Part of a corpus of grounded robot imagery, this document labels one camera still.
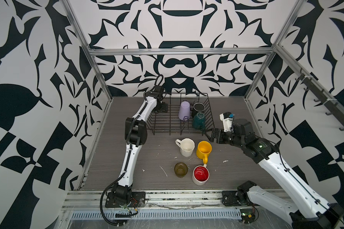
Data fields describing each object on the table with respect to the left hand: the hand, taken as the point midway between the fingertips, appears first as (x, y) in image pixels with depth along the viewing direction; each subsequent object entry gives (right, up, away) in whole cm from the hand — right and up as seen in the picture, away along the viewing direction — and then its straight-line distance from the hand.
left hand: (158, 107), depth 106 cm
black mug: (+28, 0, -7) cm, 28 cm away
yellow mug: (+30, -26, -17) cm, 43 cm away
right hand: (+29, -13, -33) cm, 46 cm away
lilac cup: (+18, -2, -9) cm, 21 cm away
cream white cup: (+19, -25, -17) cm, 35 cm away
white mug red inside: (+26, -39, -25) cm, 53 cm away
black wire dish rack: (+9, -11, -2) cm, 14 cm away
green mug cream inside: (+28, -9, -12) cm, 32 cm away
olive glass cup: (+15, -37, -23) cm, 46 cm away
